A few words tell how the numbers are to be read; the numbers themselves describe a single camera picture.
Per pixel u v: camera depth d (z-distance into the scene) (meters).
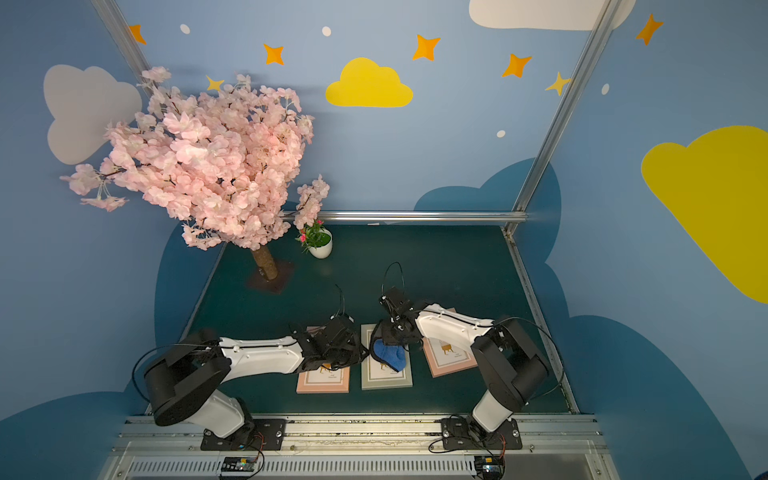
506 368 0.45
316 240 1.03
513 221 1.20
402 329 0.66
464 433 0.75
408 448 0.74
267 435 0.75
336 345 0.69
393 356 0.82
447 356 0.88
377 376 0.85
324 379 0.83
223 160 0.54
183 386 0.44
